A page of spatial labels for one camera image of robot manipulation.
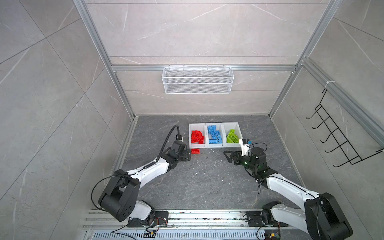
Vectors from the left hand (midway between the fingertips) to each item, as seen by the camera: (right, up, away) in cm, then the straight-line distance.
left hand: (184, 148), depth 90 cm
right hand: (+26, -1, -5) cm, 27 cm away
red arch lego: (+8, +7, +11) cm, 15 cm away
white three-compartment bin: (+28, +12, +13) cm, 33 cm away
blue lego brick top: (+21, +8, +16) cm, 28 cm away
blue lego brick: (+18, +12, +14) cm, 26 cm away
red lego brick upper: (+7, -3, +7) cm, 10 cm away
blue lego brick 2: (+23, +4, +11) cm, 26 cm away
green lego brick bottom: (+32, +6, +11) cm, 35 cm away
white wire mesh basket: (+9, +45, +10) cm, 48 cm away
